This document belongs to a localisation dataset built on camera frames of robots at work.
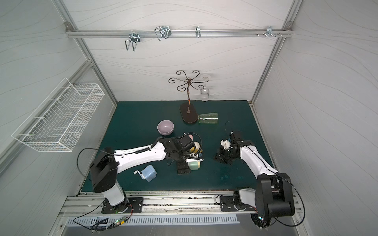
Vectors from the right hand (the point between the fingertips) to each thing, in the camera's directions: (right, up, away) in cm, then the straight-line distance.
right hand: (214, 158), depth 84 cm
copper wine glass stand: (-16, +28, +30) cm, 44 cm away
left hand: (-15, -2, -4) cm, 16 cm away
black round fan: (+21, -28, -12) cm, 37 cm away
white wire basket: (-76, +21, -16) cm, 81 cm away
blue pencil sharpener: (-36, -6, -7) cm, 37 cm away
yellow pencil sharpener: (-12, +9, -17) cm, 22 cm away
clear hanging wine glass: (-5, +41, +13) cm, 43 cm away
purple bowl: (-32, +16, +17) cm, 40 cm away
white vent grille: (-28, -26, -14) cm, 41 cm away
